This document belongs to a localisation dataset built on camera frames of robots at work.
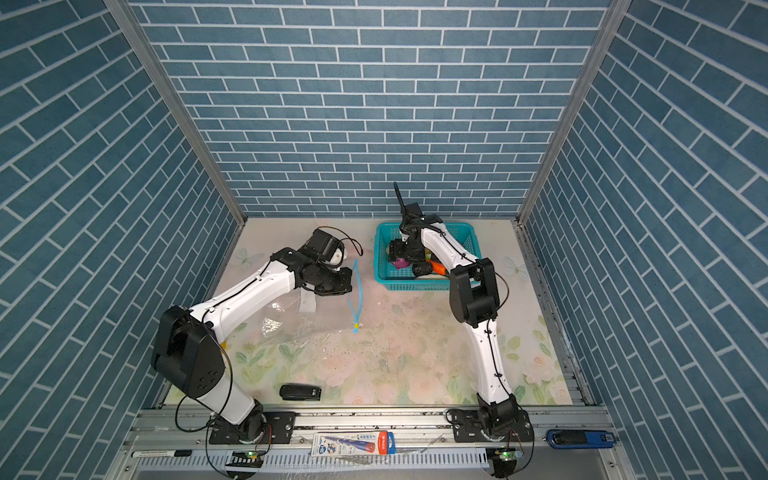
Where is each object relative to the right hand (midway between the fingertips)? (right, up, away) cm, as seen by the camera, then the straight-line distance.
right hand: (397, 255), depth 101 cm
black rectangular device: (-25, -35, -25) cm, 49 cm away
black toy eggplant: (+8, -4, -2) cm, 9 cm away
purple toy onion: (+1, -2, -4) cm, 5 cm away
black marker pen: (-55, -45, -32) cm, 78 cm away
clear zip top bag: (-29, -21, -9) cm, 37 cm away
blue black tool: (+43, -41, -33) cm, 68 cm away
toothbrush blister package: (-15, -44, -30) cm, 55 cm away
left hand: (-12, -9, -16) cm, 22 cm away
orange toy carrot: (+14, -4, +1) cm, 14 cm away
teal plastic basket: (+2, -9, +3) cm, 9 cm away
